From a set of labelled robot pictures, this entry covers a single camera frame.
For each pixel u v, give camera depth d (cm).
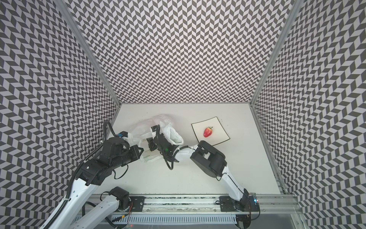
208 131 96
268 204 75
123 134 64
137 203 73
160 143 69
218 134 100
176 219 69
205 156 57
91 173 46
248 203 65
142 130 89
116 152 54
